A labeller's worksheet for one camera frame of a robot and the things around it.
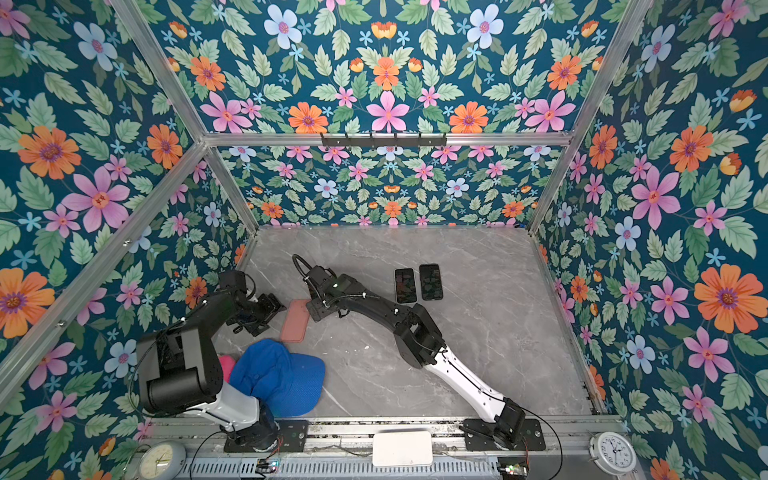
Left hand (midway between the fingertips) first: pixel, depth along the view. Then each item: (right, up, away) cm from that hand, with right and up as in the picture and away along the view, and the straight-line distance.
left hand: (280, 304), depth 91 cm
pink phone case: (+3, -6, +5) cm, 8 cm away
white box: (+38, -29, -23) cm, 53 cm away
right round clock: (+87, -31, -22) cm, 95 cm away
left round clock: (-17, -32, -23) cm, 43 cm away
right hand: (+12, -1, +7) cm, 14 cm away
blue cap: (+7, -19, -12) cm, 24 cm away
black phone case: (+48, +6, +13) cm, 50 cm away
